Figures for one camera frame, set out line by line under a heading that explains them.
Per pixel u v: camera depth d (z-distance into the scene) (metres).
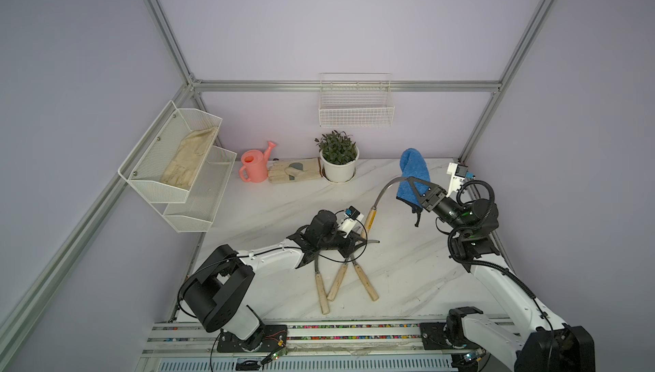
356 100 0.95
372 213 0.78
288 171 1.15
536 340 0.41
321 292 0.82
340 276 0.85
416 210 0.67
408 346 0.73
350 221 0.74
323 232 0.67
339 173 1.10
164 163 0.77
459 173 0.63
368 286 0.82
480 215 0.54
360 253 0.91
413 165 0.67
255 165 1.07
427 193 0.65
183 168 0.77
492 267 0.53
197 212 0.89
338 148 1.01
